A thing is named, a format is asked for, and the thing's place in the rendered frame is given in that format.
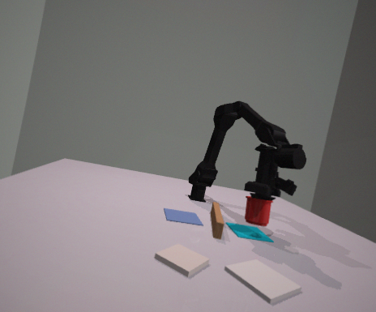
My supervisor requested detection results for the red cup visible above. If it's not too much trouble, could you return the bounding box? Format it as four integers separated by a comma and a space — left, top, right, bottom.
245, 196, 273, 227

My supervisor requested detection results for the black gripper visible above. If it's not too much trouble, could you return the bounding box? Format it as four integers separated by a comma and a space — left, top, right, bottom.
244, 165, 281, 200

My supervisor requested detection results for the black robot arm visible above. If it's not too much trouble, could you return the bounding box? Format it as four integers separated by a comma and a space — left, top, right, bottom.
188, 101, 306, 202

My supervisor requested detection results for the wooden bar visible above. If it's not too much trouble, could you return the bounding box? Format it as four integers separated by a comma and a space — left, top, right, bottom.
211, 202, 224, 240

